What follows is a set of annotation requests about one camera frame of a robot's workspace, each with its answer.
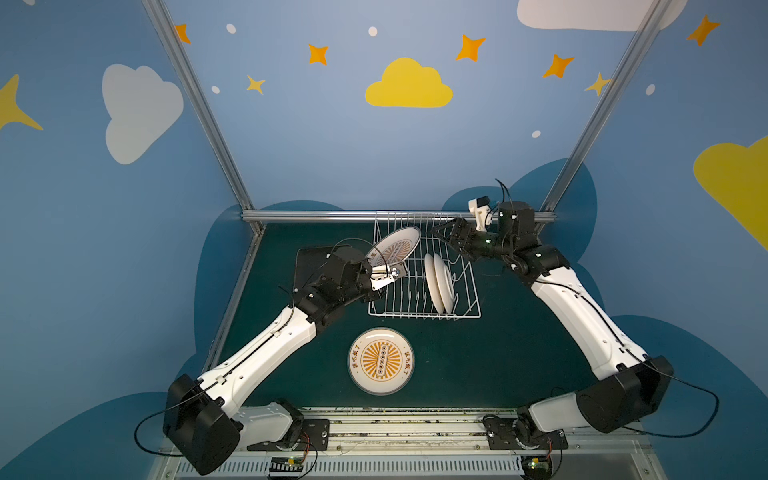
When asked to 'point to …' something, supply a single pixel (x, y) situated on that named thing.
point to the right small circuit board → (536, 466)
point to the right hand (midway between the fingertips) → (441, 233)
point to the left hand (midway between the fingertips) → (379, 261)
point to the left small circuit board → (285, 467)
